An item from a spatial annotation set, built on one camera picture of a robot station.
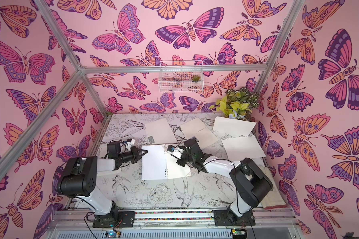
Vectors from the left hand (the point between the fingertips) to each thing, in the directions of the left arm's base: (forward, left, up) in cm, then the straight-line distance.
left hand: (148, 151), depth 91 cm
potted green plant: (+23, -55, +18) cm, 63 cm away
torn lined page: (+7, -62, -7) cm, 63 cm away
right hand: (-2, -16, +3) cm, 16 cm away
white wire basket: (+46, -20, +19) cm, 53 cm away
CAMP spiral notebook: (+24, -31, -6) cm, 40 cm away
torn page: (+14, -53, +6) cm, 56 cm away
